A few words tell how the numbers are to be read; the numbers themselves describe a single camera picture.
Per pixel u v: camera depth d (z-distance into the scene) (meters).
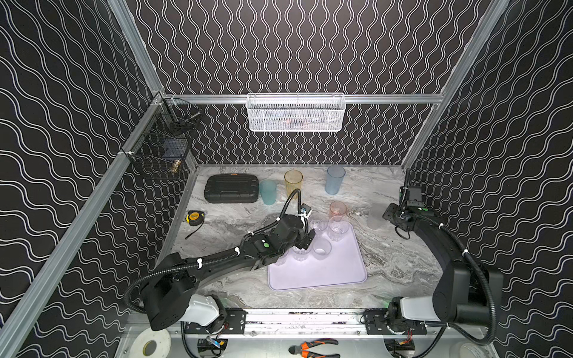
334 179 1.03
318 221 0.97
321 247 0.90
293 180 1.02
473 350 0.69
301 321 0.76
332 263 0.88
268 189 1.03
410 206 0.68
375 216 0.97
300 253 0.80
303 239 0.71
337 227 0.95
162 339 0.71
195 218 0.98
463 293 0.43
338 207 0.99
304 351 0.69
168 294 0.42
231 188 1.03
